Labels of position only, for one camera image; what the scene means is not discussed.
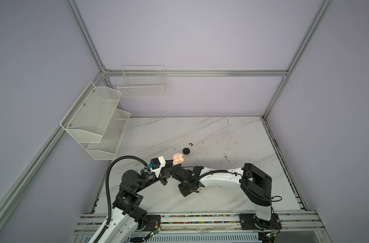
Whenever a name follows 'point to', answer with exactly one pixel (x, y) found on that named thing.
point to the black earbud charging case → (186, 151)
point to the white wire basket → (142, 81)
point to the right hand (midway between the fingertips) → (181, 194)
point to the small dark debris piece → (190, 144)
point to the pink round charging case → (178, 159)
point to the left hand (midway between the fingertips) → (177, 163)
